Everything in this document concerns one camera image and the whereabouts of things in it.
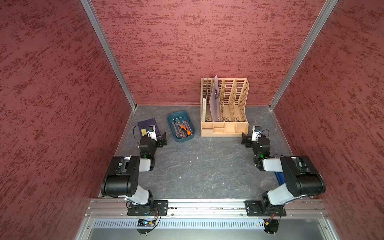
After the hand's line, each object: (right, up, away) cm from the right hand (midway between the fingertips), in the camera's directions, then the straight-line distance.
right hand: (249, 134), depth 94 cm
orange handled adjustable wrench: (-40, 0, +9) cm, 41 cm away
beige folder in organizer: (-30, +16, -4) cm, 34 cm away
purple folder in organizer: (-22, +21, +6) cm, 31 cm away
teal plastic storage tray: (-49, +10, +17) cm, 53 cm away
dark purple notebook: (-73, +6, +14) cm, 75 cm away
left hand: (-59, 0, -1) cm, 59 cm away
